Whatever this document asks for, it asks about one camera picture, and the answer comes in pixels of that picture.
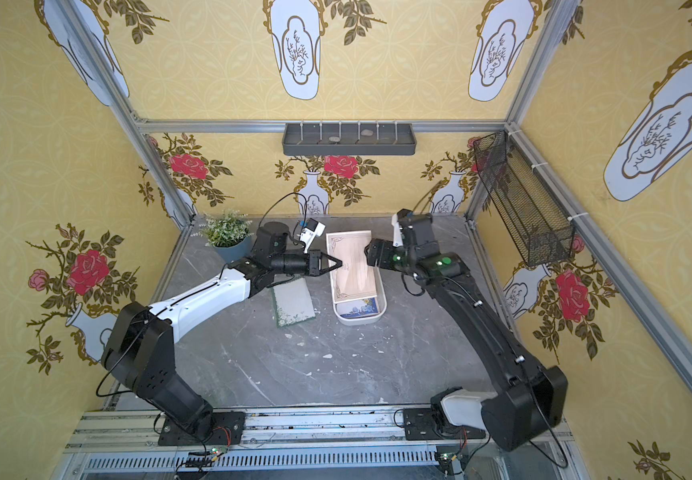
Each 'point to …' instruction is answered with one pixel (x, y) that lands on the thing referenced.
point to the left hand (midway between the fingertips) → (345, 266)
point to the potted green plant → (228, 233)
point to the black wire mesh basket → (541, 231)
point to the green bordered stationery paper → (293, 302)
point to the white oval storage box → (381, 301)
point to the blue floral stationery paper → (357, 308)
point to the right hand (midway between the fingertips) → (376, 253)
